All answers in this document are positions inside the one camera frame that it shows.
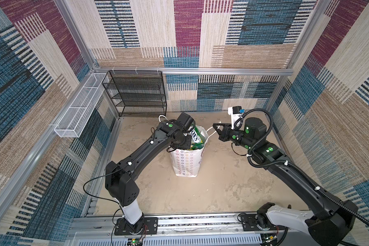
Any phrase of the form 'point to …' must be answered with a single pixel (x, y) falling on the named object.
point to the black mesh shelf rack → (137, 93)
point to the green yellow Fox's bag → (197, 141)
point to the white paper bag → (186, 163)
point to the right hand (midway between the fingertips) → (213, 127)
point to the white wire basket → (70, 124)
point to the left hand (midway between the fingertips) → (186, 142)
